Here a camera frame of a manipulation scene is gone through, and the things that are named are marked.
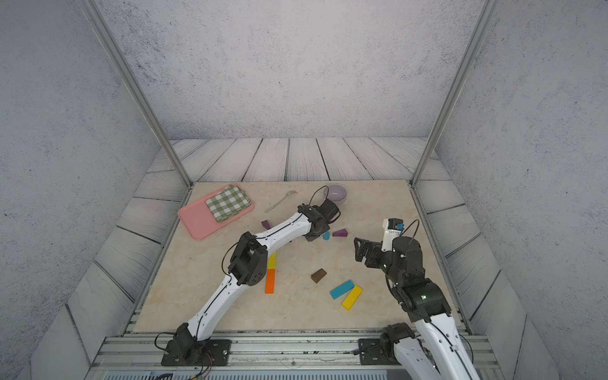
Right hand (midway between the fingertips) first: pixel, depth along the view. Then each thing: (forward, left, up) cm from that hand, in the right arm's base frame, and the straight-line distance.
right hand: (369, 241), depth 72 cm
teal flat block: (-5, +7, -24) cm, 26 cm away
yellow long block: (-9, +4, -23) cm, 25 cm away
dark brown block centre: (-1, +16, -23) cm, 28 cm away
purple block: (+17, +6, -21) cm, 28 cm away
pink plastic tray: (+24, +69, -23) cm, 77 cm away
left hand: (+18, +12, -23) cm, 31 cm away
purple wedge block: (+22, +38, -22) cm, 49 cm away
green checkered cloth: (+35, +57, -21) cm, 70 cm away
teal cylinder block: (+16, +12, -22) cm, 30 cm away
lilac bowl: (+37, +7, -19) cm, 42 cm away
